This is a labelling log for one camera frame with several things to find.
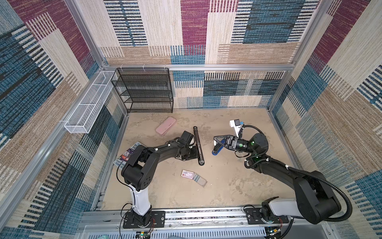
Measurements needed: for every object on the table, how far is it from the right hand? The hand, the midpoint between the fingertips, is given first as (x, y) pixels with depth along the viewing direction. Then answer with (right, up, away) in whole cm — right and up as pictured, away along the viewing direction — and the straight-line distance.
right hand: (214, 140), depth 72 cm
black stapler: (-6, -12, +20) cm, 24 cm away
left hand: (-7, -11, +21) cm, 25 cm away
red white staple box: (-13, -21, +15) cm, 29 cm away
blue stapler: (+5, -7, +22) cm, 23 cm away
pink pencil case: (-31, +5, +37) cm, 48 cm away
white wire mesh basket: (-62, +11, -1) cm, 63 cm away
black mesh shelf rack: (-45, +33, +38) cm, 68 cm away
